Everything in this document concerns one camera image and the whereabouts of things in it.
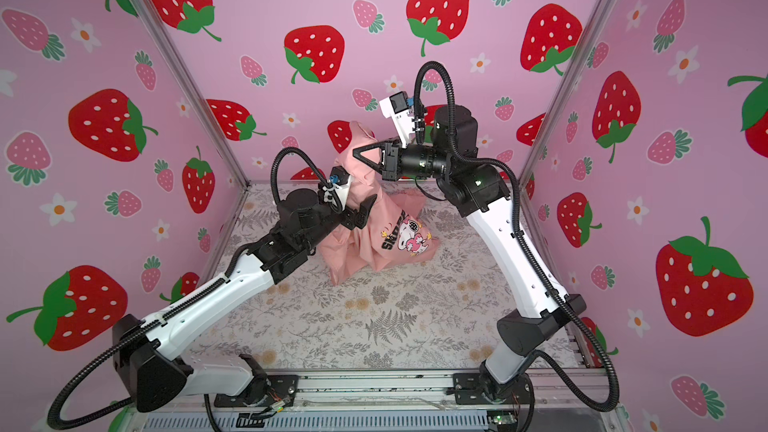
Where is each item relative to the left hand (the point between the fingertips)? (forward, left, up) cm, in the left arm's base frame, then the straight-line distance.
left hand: (361, 185), depth 70 cm
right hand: (-6, 0, +14) cm, 15 cm away
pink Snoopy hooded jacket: (-4, -8, -14) cm, 17 cm away
